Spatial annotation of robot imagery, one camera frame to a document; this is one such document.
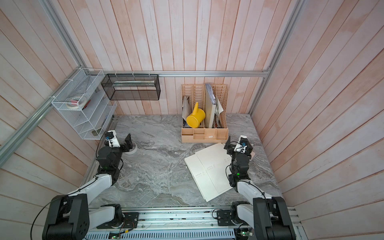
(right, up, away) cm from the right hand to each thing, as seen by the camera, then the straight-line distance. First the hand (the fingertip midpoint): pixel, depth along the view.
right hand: (238, 136), depth 82 cm
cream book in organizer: (-15, +16, +4) cm, 23 cm away
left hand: (-65, 0, +3) cm, 65 cm away
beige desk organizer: (-22, +31, +26) cm, 46 cm away
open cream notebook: (-15, -19, +6) cm, 25 cm away
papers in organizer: (-7, +9, +25) cm, 27 cm away
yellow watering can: (-24, +10, +13) cm, 29 cm away
